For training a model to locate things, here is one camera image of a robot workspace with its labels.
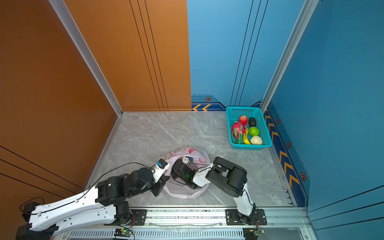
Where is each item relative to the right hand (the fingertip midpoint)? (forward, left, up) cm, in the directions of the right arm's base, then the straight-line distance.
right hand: (163, 162), depth 87 cm
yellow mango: (+18, -53, -3) cm, 56 cm away
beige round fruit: (+16, -59, -1) cm, 61 cm away
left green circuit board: (-33, +15, -7) cm, 37 cm away
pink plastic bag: (-3, -20, +9) cm, 22 cm away
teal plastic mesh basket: (+40, -48, 0) cm, 62 cm away
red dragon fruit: (+21, -46, +2) cm, 51 cm away
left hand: (-13, -7, +12) cm, 19 cm away
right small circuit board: (-33, -46, -7) cm, 57 cm away
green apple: (+23, -58, 0) cm, 62 cm away
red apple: (+34, -54, 0) cm, 64 cm away
